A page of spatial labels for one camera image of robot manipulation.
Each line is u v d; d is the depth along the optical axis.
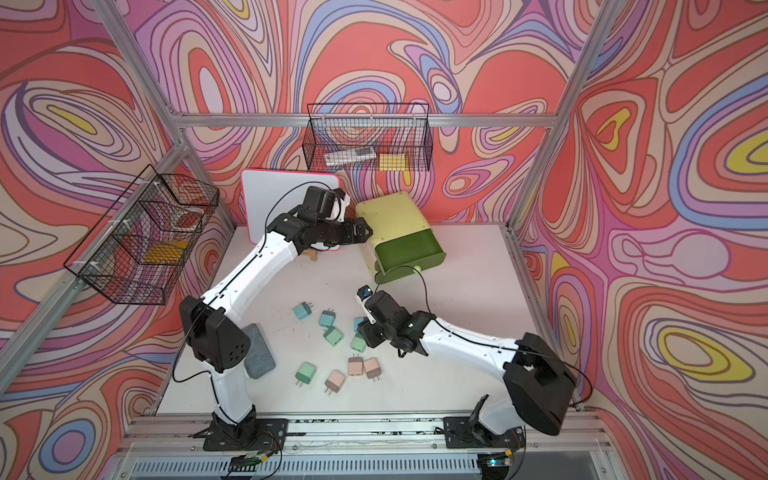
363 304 0.73
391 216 0.95
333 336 0.88
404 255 0.85
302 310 0.94
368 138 0.98
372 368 0.83
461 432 0.73
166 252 0.72
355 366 0.84
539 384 0.42
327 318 0.93
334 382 0.80
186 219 0.86
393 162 0.91
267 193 1.03
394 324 0.62
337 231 0.69
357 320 0.93
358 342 0.88
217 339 0.47
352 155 0.89
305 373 0.82
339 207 0.67
